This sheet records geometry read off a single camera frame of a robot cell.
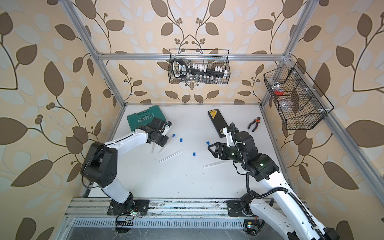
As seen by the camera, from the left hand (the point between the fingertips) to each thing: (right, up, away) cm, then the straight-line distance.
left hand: (161, 137), depth 93 cm
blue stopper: (+6, 0, +9) cm, 11 cm away
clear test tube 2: (+5, -12, 0) cm, 13 cm away
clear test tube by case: (-6, -7, +3) cm, 10 cm away
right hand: (+30, -2, -23) cm, 38 cm away
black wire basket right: (+75, +20, -18) cm, 79 cm away
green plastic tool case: (-16, +12, +15) cm, 25 cm away
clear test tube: (+4, -4, -8) cm, 10 cm away
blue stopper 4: (+21, -11, 0) cm, 23 cm away
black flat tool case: (+38, +10, +16) cm, 42 cm away
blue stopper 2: (+12, -3, +6) cm, 14 cm away
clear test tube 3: (+33, -16, -3) cm, 37 cm away
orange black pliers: (+67, +10, +15) cm, 69 cm away
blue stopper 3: (+30, -4, +6) cm, 31 cm away
